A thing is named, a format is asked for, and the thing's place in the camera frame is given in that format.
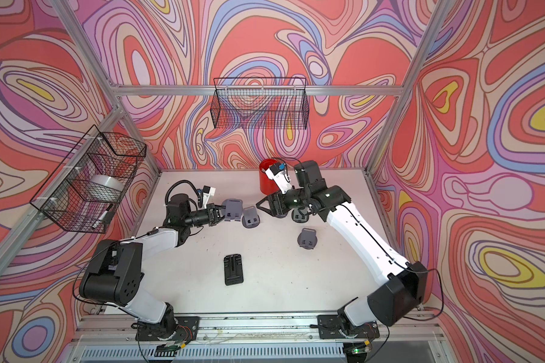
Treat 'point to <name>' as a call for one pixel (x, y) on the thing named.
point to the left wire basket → (84, 191)
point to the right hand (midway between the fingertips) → (266, 207)
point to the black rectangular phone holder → (234, 271)
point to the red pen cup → (267, 186)
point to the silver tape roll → (104, 188)
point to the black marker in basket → (97, 222)
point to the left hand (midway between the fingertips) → (234, 214)
